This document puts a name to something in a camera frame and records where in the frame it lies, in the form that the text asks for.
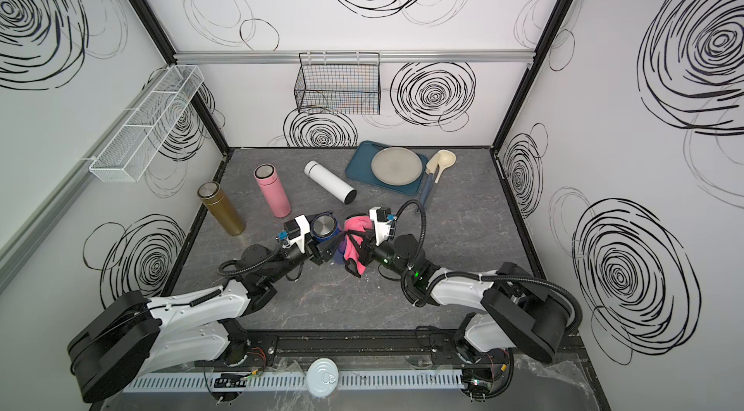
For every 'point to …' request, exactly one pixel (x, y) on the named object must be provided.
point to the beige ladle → (446, 159)
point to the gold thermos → (217, 203)
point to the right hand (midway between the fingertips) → (347, 236)
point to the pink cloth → (353, 250)
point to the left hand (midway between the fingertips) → (338, 223)
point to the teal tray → (359, 167)
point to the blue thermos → (325, 226)
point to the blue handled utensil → (430, 168)
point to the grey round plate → (396, 166)
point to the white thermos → (330, 181)
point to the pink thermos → (275, 194)
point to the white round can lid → (322, 377)
